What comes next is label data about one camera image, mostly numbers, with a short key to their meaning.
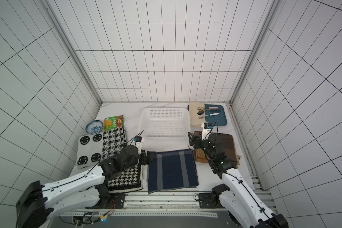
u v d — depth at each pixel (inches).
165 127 40.7
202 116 43.3
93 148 35.2
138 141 27.3
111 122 41.1
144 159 26.9
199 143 27.2
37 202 15.5
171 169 32.5
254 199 17.2
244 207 17.5
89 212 28.0
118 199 28.7
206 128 26.0
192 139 27.4
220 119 42.1
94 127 40.4
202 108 44.8
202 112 44.4
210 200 28.6
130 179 30.0
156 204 28.6
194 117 43.1
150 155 27.5
